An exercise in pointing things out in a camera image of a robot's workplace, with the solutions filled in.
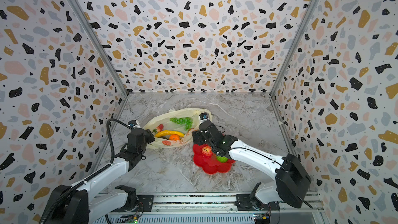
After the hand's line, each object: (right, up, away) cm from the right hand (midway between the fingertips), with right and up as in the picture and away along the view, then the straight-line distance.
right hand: (198, 131), depth 81 cm
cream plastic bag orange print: (-17, -1, +19) cm, 25 cm away
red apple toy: (+5, -12, +4) cm, 13 cm away
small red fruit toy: (-26, 0, +16) cm, 30 cm away
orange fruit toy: (-15, -5, +11) cm, 20 cm away
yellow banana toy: (-20, -3, +15) cm, 25 cm away
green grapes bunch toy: (-9, +3, +19) cm, 21 cm away
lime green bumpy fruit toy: (+12, -15, +2) cm, 20 cm away
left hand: (-27, 0, +6) cm, 28 cm away
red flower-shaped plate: (+6, -19, +4) cm, 20 cm away
